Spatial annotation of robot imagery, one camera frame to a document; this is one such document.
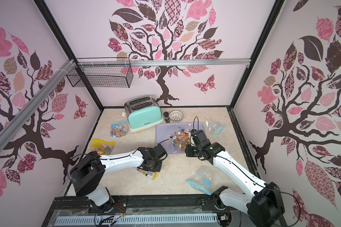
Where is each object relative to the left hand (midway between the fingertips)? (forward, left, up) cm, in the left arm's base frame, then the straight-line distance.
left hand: (156, 171), depth 85 cm
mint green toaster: (+34, +10, +16) cm, 39 cm away
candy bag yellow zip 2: (+15, +37, +2) cm, 40 cm away
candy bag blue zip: (-6, -30, +2) cm, 31 cm away
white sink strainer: (+43, -13, +3) cm, 45 cm away
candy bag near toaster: (+31, +30, +1) cm, 44 cm away
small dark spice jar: (+39, -5, +8) cm, 40 cm away
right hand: (+8, -18, +13) cm, 24 cm away
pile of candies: (+22, -15, +1) cm, 26 cm away
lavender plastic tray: (+30, -4, +1) cm, 31 cm away
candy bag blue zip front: (+30, -42, +2) cm, 52 cm away
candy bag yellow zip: (-3, +3, 0) cm, 4 cm away
